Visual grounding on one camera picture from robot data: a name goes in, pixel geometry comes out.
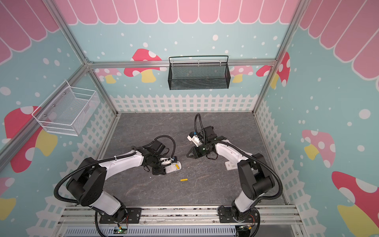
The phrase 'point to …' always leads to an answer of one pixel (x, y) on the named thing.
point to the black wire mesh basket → (199, 76)
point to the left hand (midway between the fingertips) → (162, 169)
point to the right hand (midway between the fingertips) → (188, 155)
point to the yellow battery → (184, 179)
